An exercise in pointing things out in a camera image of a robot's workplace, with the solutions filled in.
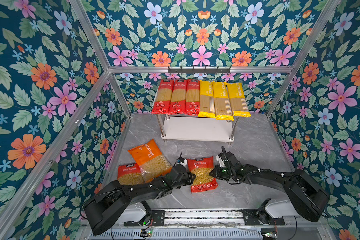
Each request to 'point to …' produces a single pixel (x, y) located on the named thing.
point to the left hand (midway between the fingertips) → (198, 175)
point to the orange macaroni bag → (152, 163)
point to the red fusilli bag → (201, 167)
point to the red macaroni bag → (130, 174)
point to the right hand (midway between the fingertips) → (208, 173)
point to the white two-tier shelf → (185, 127)
